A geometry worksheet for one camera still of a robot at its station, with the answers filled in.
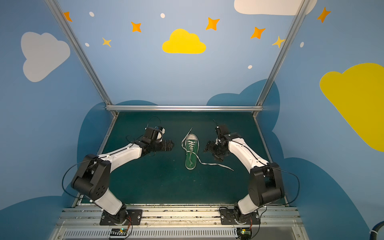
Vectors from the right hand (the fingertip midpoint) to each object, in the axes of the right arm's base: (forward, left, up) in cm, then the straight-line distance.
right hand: (209, 152), depth 87 cm
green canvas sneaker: (+16, +10, -8) cm, 21 cm away
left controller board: (-40, +44, -13) cm, 61 cm away
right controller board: (-37, -18, -14) cm, 44 cm away
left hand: (+6, +26, -2) cm, 27 cm away
